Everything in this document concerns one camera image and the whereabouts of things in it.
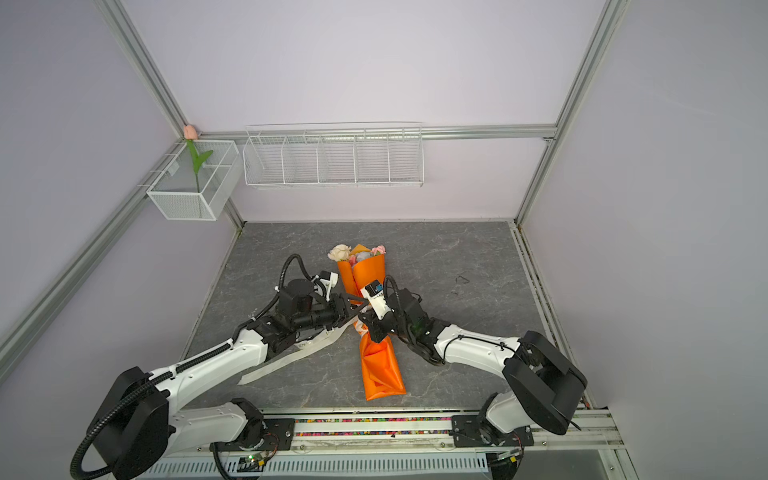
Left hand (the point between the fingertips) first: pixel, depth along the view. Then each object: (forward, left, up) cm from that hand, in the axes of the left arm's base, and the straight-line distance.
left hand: (366, 310), depth 76 cm
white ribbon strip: (-4, +19, -14) cm, 24 cm away
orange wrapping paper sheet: (-13, -3, -13) cm, 18 cm away
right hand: (+1, +2, -5) cm, 6 cm away
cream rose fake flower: (+27, +10, -9) cm, 30 cm away
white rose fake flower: (+28, +3, -14) cm, 32 cm away
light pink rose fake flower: (+28, -4, -11) cm, 31 cm away
